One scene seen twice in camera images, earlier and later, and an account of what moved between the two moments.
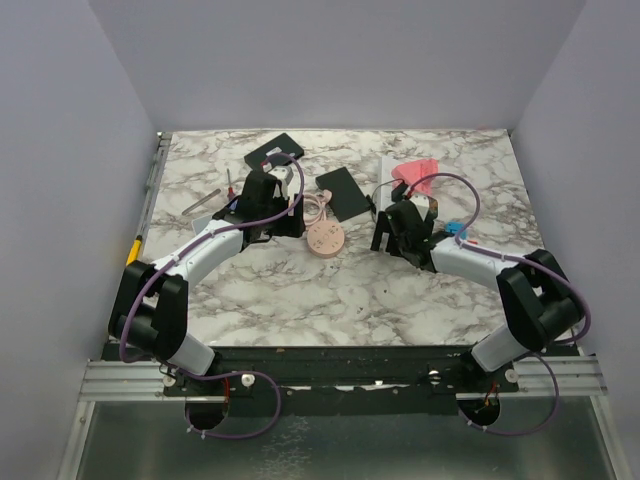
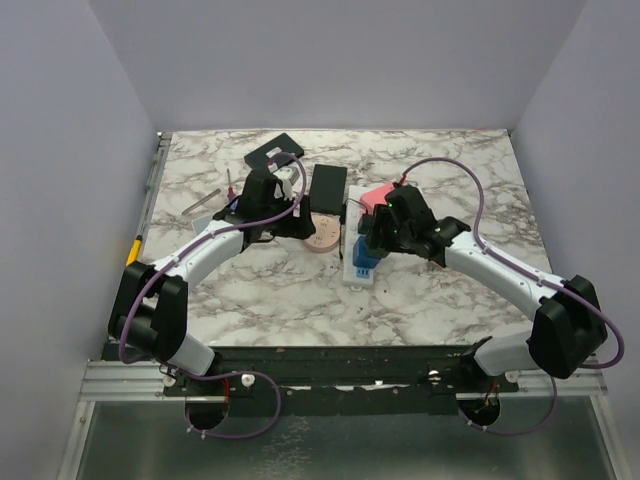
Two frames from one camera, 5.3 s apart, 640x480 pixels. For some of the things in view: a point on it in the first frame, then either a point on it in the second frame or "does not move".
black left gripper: x=291 y=226 does not move
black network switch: x=282 y=144 does not move
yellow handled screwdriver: x=134 y=251 does not move
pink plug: x=412 y=171 → x=375 y=196
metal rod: x=199 y=204 does not move
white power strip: x=387 y=181 → x=353 y=275
